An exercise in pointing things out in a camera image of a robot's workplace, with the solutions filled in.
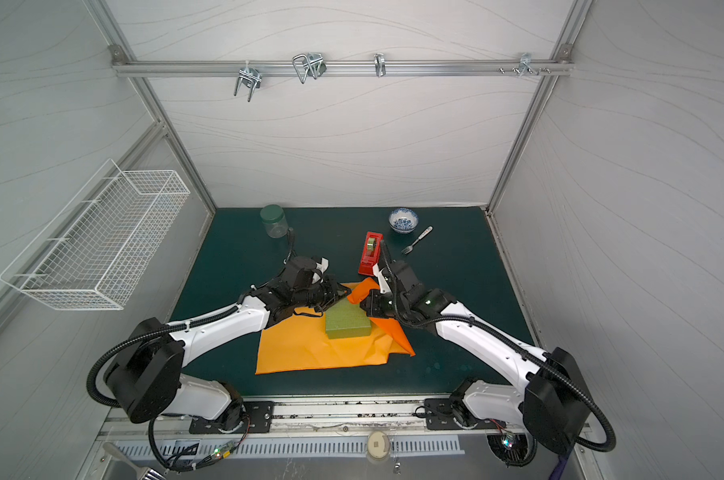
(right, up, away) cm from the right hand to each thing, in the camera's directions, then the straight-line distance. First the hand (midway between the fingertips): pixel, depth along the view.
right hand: (364, 297), depth 78 cm
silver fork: (+16, +12, +28) cm, 34 cm away
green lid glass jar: (-33, +22, +26) cm, 47 cm away
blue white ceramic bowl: (+15, +22, +37) cm, 45 cm away
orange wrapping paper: (-19, -15, +8) cm, 26 cm away
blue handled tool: (+45, -37, -11) cm, 60 cm away
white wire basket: (-62, +12, -12) cm, 65 cm away
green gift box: (-5, -8, +4) cm, 10 cm away
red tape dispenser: (+2, +10, +22) cm, 25 cm away
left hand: (-2, +2, +3) cm, 4 cm away
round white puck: (+3, -27, -17) cm, 32 cm away
